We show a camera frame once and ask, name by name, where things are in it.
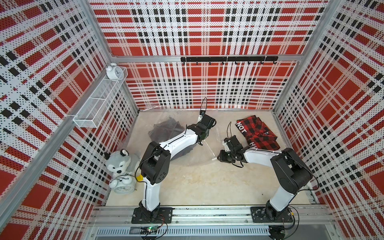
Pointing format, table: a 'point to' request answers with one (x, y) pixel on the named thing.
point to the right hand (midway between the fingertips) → (220, 157)
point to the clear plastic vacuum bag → (195, 155)
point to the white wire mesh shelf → (95, 108)
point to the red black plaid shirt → (258, 134)
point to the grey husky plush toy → (119, 162)
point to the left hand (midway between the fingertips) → (201, 126)
